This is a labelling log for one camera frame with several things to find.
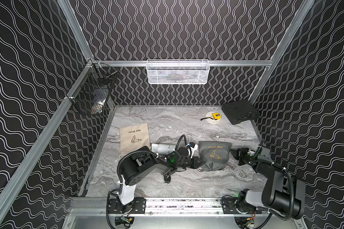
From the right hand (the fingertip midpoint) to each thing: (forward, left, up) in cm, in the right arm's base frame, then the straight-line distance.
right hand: (231, 148), depth 89 cm
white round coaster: (+27, +7, -5) cm, 28 cm away
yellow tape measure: (+30, +3, -2) cm, 30 cm away
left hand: (-10, +17, +2) cm, 20 cm away
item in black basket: (+14, +80, +22) cm, 84 cm away
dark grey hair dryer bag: (-5, +11, +1) cm, 12 cm away
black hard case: (+33, -15, -1) cm, 37 cm away
